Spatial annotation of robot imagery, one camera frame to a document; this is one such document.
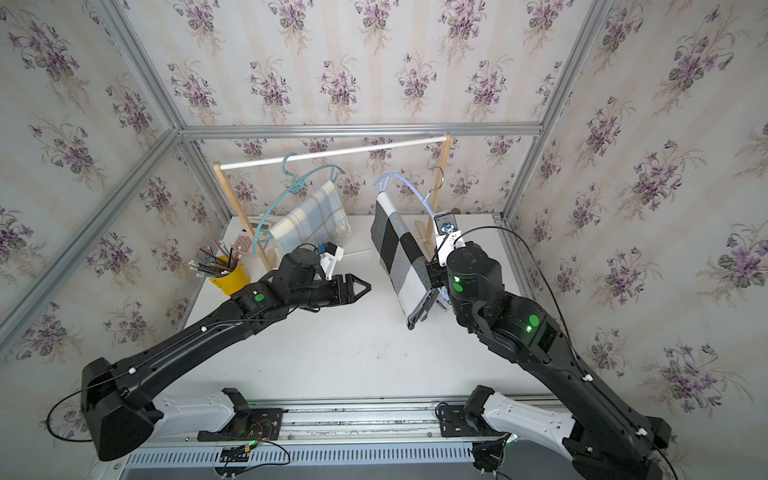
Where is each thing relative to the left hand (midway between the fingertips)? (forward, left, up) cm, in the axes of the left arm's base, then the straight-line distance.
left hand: (369, 295), depth 70 cm
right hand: (+3, -17, +17) cm, 24 cm away
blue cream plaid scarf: (+28, +16, -4) cm, 33 cm away
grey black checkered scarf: (+5, -8, +8) cm, 12 cm away
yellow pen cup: (+15, +44, -17) cm, 49 cm away
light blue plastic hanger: (+57, -4, -11) cm, 58 cm away
